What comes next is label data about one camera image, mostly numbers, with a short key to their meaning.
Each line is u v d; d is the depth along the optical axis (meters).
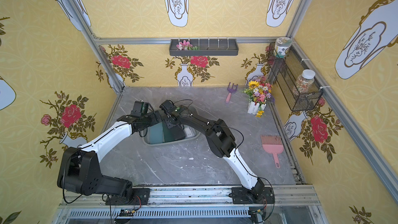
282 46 0.85
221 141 0.57
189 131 0.92
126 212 0.73
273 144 0.90
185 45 0.88
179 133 0.92
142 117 0.71
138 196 0.73
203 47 0.92
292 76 0.90
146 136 0.76
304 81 0.66
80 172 0.42
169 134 0.93
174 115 0.69
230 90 1.21
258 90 0.95
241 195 0.74
